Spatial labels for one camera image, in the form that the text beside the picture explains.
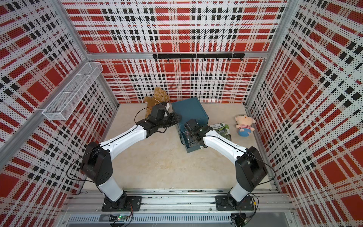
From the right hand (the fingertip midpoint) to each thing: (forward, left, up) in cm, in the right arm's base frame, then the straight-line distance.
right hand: (200, 139), depth 86 cm
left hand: (+10, +11, +8) cm, 17 cm away
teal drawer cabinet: (+16, +7, +10) cm, 20 cm away
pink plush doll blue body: (+18, -34, -6) cm, 39 cm away
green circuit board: (-39, +40, -9) cm, 57 cm away
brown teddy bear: (+39, +30, +1) cm, 50 cm away
